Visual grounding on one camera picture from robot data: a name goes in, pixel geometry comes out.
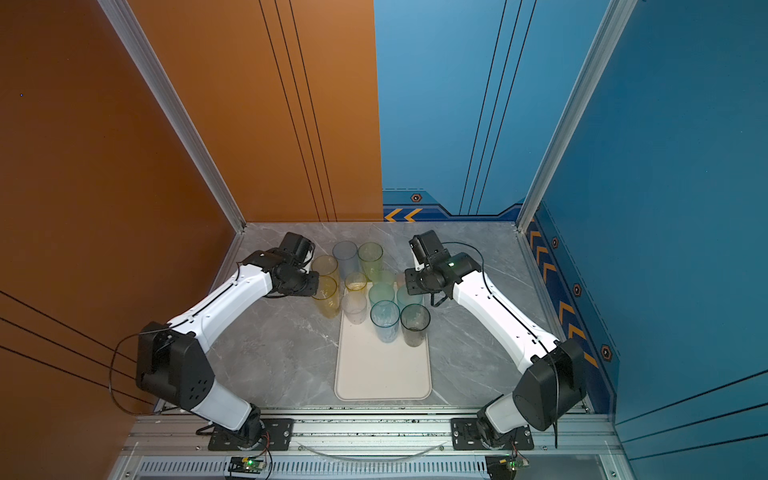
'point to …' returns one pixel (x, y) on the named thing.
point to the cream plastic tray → (369, 370)
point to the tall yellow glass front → (326, 298)
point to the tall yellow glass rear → (326, 265)
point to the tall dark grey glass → (415, 319)
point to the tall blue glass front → (385, 316)
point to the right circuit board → (504, 467)
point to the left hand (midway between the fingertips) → (314, 284)
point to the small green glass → (384, 278)
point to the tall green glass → (370, 255)
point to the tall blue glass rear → (346, 251)
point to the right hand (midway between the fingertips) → (411, 282)
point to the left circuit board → (246, 464)
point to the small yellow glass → (356, 281)
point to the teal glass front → (381, 291)
